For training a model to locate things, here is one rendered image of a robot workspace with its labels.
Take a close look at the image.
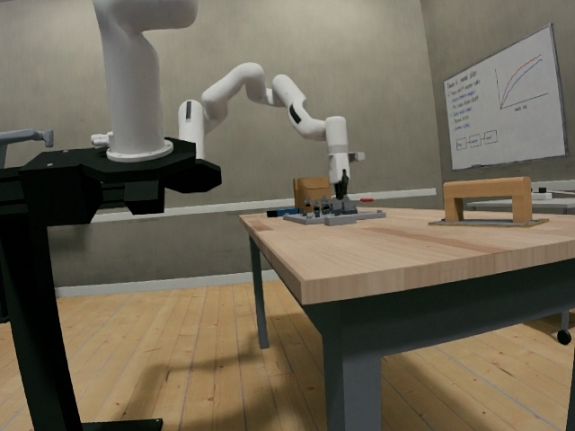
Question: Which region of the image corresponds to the blue spirit level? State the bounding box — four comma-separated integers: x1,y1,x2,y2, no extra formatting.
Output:
267,207,299,217

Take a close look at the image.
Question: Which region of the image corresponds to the small brown cardboard box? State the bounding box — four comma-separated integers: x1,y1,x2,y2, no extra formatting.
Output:
293,176,332,213

